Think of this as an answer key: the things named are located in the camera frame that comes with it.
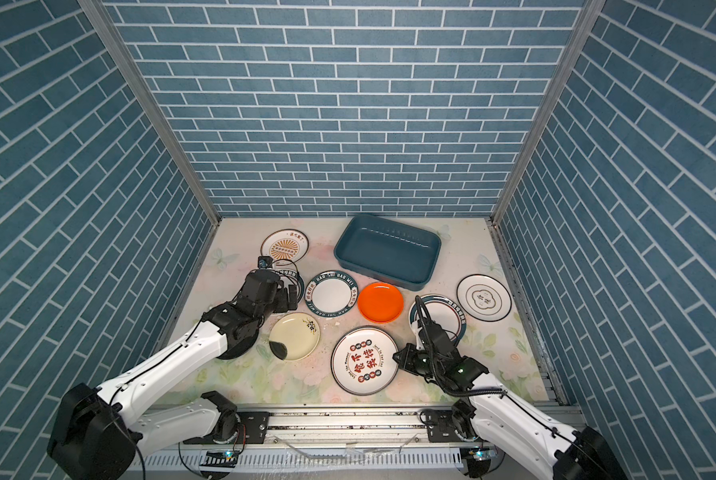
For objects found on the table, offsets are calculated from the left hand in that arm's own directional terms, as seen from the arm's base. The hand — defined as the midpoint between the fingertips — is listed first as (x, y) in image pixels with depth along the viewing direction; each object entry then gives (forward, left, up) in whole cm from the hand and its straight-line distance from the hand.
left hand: (283, 288), depth 84 cm
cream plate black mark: (-9, -2, -13) cm, 16 cm away
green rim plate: (-1, -49, -13) cm, 51 cm away
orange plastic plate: (+3, -28, -14) cm, 32 cm away
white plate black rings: (+4, -64, -13) cm, 65 cm away
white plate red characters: (-16, -23, -13) cm, 31 cm away
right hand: (-16, -30, -9) cm, 35 cm away
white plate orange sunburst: (+27, +7, -14) cm, 31 cm away
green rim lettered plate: (+7, -12, -14) cm, 20 cm away
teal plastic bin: (+23, -34, -12) cm, 43 cm away
